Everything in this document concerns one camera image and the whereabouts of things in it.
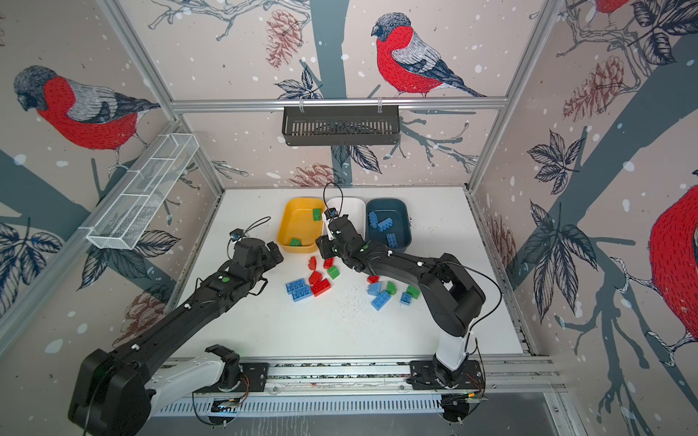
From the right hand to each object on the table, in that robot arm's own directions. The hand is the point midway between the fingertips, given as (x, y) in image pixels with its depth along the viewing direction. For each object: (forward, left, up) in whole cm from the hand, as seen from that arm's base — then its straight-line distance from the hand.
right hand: (320, 242), depth 88 cm
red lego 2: (-7, -18, -13) cm, 23 cm away
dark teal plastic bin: (+24, -22, -10) cm, 34 cm away
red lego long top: (-1, -2, -12) cm, 12 cm away
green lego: (+21, +6, -11) cm, 24 cm away
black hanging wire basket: (+45, +8, +15) cm, 48 cm away
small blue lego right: (-13, -29, -13) cm, 34 cm away
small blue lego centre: (-11, -18, -12) cm, 24 cm away
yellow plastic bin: (+16, +13, -11) cm, 23 cm away
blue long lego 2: (-13, -21, -13) cm, 28 cm away
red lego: (-11, 0, -12) cm, 16 cm away
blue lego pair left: (-12, +7, -12) cm, 18 cm away
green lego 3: (+5, +11, -8) cm, 15 cm away
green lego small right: (-10, -24, -13) cm, 29 cm away
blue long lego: (+10, -25, -13) cm, 30 cm away
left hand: (-6, +16, +3) cm, 17 cm away
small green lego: (-4, -4, -12) cm, 13 cm away
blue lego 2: (+18, -17, -9) cm, 27 cm away
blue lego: (+16, -22, -10) cm, 29 cm away
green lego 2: (-11, -31, -11) cm, 35 cm away
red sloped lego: (-2, +4, -11) cm, 12 cm away
